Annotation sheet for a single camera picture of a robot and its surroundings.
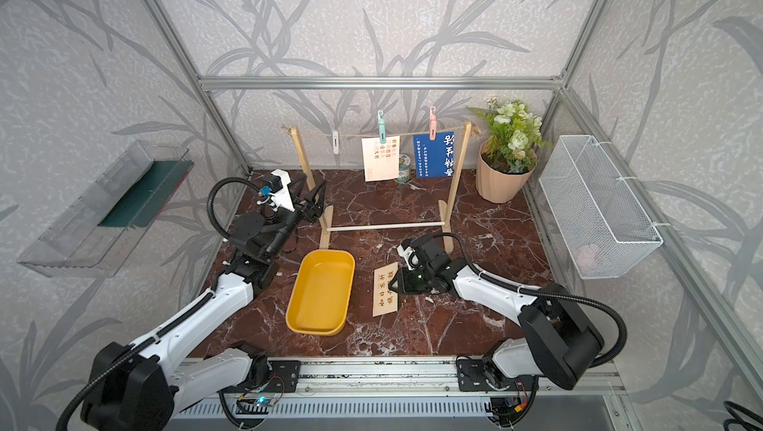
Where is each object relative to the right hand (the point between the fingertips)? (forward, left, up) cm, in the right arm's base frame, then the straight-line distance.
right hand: (391, 285), depth 83 cm
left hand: (+14, +17, +28) cm, 36 cm away
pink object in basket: (+1, -48, +14) cm, 50 cm away
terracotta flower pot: (+33, -36, +4) cm, 49 cm away
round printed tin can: (+23, -4, +26) cm, 35 cm away
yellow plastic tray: (-1, +21, -4) cm, 21 cm away
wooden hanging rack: (+33, -19, -6) cm, 38 cm away
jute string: (+56, +6, +9) cm, 57 cm away
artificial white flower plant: (+39, -39, +21) cm, 59 cm away
